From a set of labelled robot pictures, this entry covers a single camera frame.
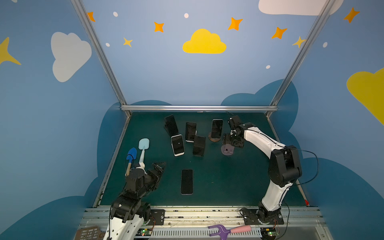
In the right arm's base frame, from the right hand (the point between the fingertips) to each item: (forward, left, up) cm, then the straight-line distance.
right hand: (230, 141), depth 94 cm
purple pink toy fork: (-47, +6, -8) cm, 48 cm away
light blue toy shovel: (0, +58, -7) cm, 59 cm away
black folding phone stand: (+16, +45, -7) cm, 49 cm away
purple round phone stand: (-3, +1, -5) cm, 6 cm away
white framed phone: (-5, +33, +1) cm, 34 cm away
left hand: (-24, +35, +8) cm, 44 cm away
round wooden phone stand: (+7, +9, -9) cm, 15 cm away
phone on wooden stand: (+15, +7, -6) cm, 18 cm away
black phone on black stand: (+13, +40, -1) cm, 42 cm away
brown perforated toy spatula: (-51, +70, -8) cm, 87 cm away
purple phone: (-24, +26, -10) cm, 37 cm away
